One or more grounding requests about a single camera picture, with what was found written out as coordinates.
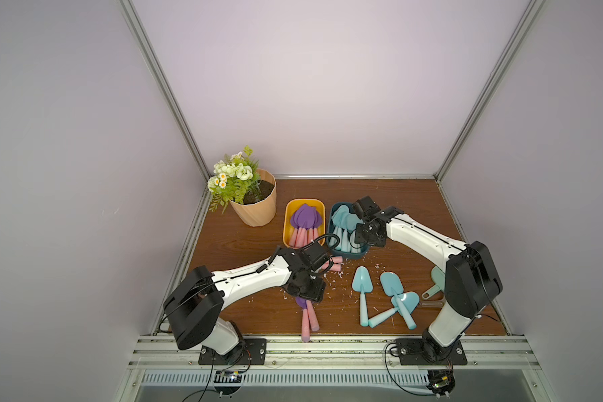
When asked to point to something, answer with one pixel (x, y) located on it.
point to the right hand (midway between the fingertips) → (365, 229)
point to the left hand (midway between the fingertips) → (319, 296)
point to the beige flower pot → (263, 213)
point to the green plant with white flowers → (235, 178)
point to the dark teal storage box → (349, 250)
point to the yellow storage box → (291, 206)
